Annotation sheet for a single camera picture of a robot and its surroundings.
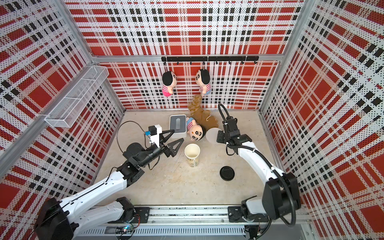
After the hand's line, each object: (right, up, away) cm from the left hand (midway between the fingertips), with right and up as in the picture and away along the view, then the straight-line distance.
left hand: (181, 135), depth 68 cm
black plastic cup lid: (+25, -24, +19) cm, 39 cm away
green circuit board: (-27, -45, +1) cm, 53 cm away
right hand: (+22, -1, +17) cm, 28 cm away
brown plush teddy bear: (+10, +10, +34) cm, 37 cm away
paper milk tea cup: (+4, -10, +13) cm, 17 cm away
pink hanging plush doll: (-11, +33, +25) cm, 43 cm away
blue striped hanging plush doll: (+10, +33, +23) cm, 42 cm away
